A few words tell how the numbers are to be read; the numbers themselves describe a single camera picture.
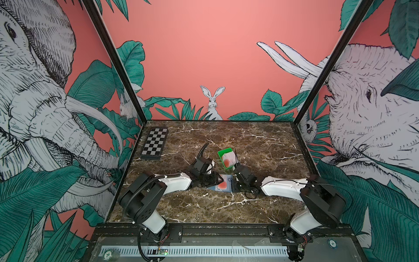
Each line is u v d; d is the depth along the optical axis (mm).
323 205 442
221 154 998
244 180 689
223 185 881
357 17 717
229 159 1002
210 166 747
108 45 799
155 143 1037
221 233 750
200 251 702
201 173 714
